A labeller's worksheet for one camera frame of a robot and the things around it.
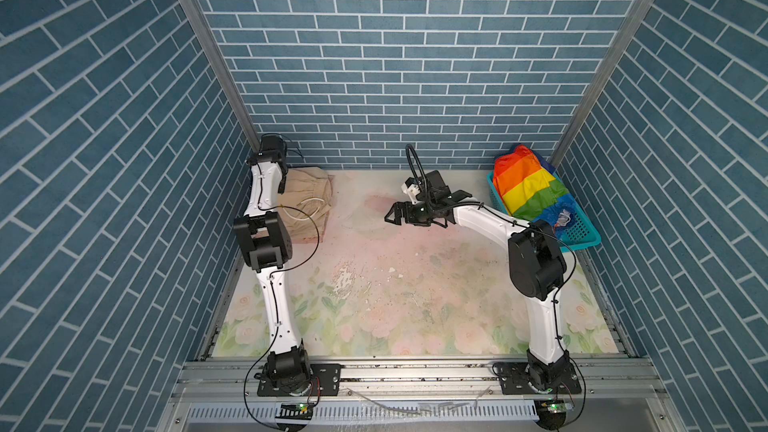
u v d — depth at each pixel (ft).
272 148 2.71
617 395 2.41
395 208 2.78
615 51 2.80
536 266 1.78
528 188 3.36
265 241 2.06
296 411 2.37
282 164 2.54
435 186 2.52
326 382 2.42
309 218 3.23
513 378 2.42
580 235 3.16
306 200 3.30
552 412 2.34
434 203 2.47
